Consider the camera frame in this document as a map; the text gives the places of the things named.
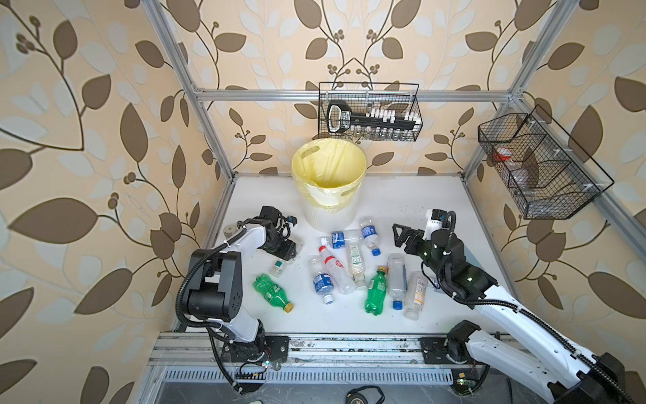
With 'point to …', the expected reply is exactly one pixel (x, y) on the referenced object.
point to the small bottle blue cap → (369, 232)
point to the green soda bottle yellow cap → (272, 293)
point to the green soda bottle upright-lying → (376, 292)
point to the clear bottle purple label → (436, 284)
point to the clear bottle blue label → (322, 279)
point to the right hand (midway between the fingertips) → (404, 229)
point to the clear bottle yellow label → (415, 294)
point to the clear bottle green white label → (356, 249)
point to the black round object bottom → (354, 396)
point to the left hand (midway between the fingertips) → (283, 248)
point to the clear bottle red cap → (341, 273)
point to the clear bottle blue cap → (397, 279)
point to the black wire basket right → (548, 176)
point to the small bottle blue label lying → (338, 241)
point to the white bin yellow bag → (327, 172)
